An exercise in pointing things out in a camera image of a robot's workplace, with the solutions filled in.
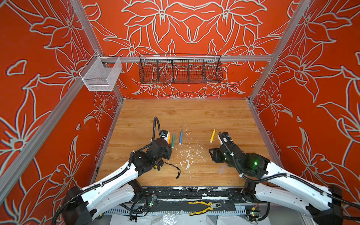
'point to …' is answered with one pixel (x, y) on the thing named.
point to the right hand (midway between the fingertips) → (209, 150)
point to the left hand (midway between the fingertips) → (170, 144)
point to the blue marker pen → (181, 137)
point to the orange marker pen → (169, 136)
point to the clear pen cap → (221, 169)
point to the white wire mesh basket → (98, 78)
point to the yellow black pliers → (212, 205)
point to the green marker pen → (174, 138)
